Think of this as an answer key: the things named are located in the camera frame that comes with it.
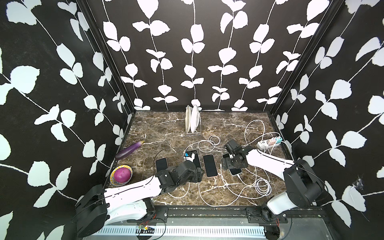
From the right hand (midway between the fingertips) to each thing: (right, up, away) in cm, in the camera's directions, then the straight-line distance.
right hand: (229, 162), depth 90 cm
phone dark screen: (-20, 0, +3) cm, 20 cm away
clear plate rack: (-19, +18, +17) cm, 32 cm away
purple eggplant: (-64, +6, +3) cm, 64 cm away
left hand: (-17, -1, -12) cm, 21 cm away
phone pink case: (-12, -3, +1) cm, 12 cm away
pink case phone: (-43, -3, +4) cm, 43 cm away
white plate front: (-21, +27, +6) cm, 35 cm away
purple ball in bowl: (-61, -4, -10) cm, 62 cm away
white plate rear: (-26, +32, +21) cm, 46 cm away
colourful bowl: (-65, -9, -10) cm, 67 cm away
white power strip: (+31, +12, +6) cm, 34 cm away
